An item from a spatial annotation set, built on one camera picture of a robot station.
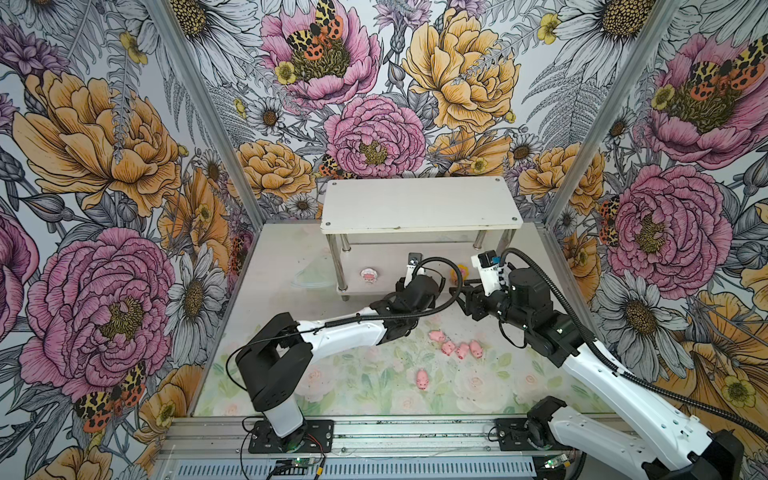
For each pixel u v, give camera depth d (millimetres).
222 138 952
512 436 739
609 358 469
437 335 898
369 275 917
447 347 870
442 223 731
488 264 628
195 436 766
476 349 872
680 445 396
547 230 1244
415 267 718
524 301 562
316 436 735
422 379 814
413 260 717
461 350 871
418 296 624
